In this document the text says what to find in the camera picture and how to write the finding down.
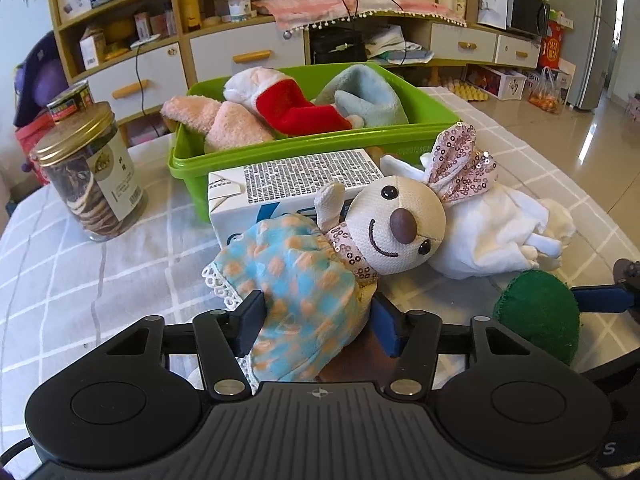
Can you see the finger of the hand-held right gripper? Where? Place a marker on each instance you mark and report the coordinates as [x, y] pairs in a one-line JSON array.
[[600, 299]]

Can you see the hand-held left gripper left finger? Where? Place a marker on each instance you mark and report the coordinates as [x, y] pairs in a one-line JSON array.
[[250, 320]]

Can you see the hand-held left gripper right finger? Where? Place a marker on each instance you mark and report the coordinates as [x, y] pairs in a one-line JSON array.
[[387, 332]]

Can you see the green round plush shell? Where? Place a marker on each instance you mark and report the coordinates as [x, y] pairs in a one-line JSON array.
[[535, 310]]

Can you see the rabbit doll blue dress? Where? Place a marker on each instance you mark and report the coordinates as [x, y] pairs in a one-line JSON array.
[[395, 230]]

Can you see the white plush rabbit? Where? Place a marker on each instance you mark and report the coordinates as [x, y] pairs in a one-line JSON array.
[[490, 230]]

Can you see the green plastic box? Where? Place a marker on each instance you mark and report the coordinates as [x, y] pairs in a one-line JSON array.
[[300, 146]]

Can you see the pink plush toy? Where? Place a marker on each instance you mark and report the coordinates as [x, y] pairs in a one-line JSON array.
[[225, 125]]

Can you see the white red plush toy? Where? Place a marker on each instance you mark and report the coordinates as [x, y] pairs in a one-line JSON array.
[[285, 105]]

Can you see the pale blue plush toy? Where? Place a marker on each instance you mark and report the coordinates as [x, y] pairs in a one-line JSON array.
[[370, 95]]

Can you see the white milk carton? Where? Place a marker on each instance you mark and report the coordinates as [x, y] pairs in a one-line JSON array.
[[300, 175]]

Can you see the glass jar gold lid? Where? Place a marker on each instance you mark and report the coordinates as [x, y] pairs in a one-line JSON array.
[[100, 185]]

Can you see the plastic bag of oranges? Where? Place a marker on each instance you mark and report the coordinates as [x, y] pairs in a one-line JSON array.
[[546, 95]]

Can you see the white printed storage box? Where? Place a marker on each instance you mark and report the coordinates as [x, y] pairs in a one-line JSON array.
[[497, 82]]

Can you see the yellow egg tray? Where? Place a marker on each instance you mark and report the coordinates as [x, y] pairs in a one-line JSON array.
[[467, 91]]

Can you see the red gift bag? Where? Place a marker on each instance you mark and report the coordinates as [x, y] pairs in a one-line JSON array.
[[551, 45]]

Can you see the silver refrigerator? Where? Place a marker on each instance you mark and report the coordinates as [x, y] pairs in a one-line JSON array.
[[595, 35]]

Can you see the tin can red label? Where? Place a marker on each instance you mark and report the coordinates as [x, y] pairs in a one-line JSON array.
[[70, 102]]

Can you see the black bag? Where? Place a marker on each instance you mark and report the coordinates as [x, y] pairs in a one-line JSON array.
[[337, 47]]

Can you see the pile of documents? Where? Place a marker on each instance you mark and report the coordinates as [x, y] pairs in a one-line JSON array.
[[395, 45]]

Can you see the long wooden sideboard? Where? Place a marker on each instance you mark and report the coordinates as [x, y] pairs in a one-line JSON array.
[[220, 27]]

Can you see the white charger pad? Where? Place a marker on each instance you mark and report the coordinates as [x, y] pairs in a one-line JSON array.
[[146, 41]]

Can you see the black microwave oven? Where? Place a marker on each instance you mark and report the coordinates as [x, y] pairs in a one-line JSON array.
[[527, 10]]

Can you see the white paper sheet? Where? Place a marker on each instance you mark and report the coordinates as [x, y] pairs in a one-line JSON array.
[[492, 5]]

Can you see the small white carton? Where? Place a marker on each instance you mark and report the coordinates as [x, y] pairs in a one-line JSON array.
[[91, 50]]

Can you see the small pink box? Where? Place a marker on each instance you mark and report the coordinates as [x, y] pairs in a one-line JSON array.
[[142, 25]]

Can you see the yellow round container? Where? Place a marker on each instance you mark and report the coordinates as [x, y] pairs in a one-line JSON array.
[[119, 32]]

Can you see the pink cloth pompom trim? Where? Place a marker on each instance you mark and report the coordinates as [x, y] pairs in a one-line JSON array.
[[310, 7]]

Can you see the purple bag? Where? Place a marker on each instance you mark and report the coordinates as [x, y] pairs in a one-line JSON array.
[[40, 80]]

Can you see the yellow bottle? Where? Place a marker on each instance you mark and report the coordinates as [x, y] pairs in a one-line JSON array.
[[190, 5]]

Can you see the wooden shelf cabinet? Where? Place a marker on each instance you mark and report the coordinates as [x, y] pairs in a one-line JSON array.
[[53, 0]]

